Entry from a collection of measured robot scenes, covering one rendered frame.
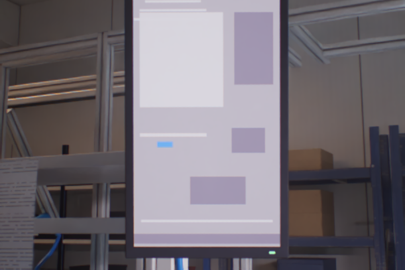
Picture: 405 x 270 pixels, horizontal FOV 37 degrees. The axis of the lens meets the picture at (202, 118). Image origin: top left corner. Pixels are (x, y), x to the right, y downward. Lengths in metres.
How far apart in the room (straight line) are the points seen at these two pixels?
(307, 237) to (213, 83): 3.22
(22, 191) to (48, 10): 4.93
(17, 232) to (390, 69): 3.64
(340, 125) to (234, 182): 3.70
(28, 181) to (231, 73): 0.68
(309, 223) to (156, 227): 3.21
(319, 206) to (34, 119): 3.13
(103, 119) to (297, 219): 2.39
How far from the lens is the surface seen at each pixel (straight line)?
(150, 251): 1.12
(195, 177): 1.10
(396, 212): 4.13
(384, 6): 1.96
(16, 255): 1.59
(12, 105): 3.14
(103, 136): 2.16
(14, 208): 1.60
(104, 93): 2.19
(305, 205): 4.28
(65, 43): 2.36
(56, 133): 6.01
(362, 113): 4.75
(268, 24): 1.11
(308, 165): 4.31
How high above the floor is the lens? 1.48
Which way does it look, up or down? 11 degrees up
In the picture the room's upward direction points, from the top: straight up
